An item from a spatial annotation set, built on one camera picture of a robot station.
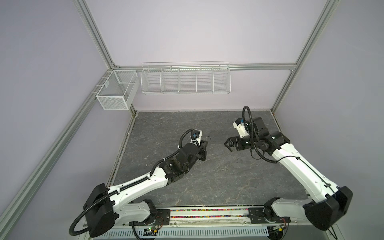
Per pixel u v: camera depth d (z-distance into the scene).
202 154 0.65
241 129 0.69
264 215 0.73
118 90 1.03
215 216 0.75
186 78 0.99
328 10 0.71
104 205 0.39
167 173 0.53
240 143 0.67
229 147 0.68
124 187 0.43
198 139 0.64
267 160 0.54
